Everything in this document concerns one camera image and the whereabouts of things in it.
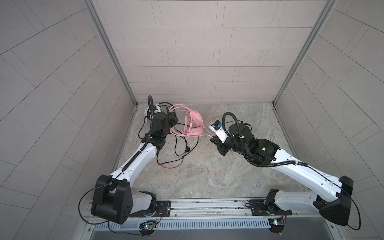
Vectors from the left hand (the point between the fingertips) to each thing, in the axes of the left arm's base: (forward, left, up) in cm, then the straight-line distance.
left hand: (178, 111), depth 81 cm
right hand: (-18, -17, +1) cm, 25 cm away
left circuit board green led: (-50, +10, -19) cm, 54 cm away
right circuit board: (-49, -48, -23) cm, 72 cm away
